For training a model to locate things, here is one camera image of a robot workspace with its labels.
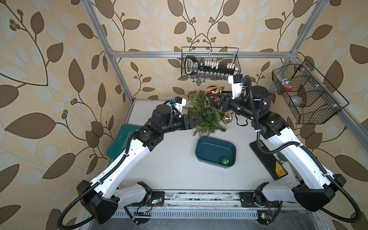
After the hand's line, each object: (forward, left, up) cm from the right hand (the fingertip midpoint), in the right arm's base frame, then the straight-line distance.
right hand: (212, 94), depth 62 cm
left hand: (-6, +7, -8) cm, 12 cm away
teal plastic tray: (-6, -3, -44) cm, 45 cm away
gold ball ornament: (-3, -9, -14) cm, 17 cm away
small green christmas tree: (-2, -1, -15) cm, 15 cm away
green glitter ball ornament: (-15, -9, -39) cm, 43 cm away
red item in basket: (+16, -47, -13) cm, 52 cm away
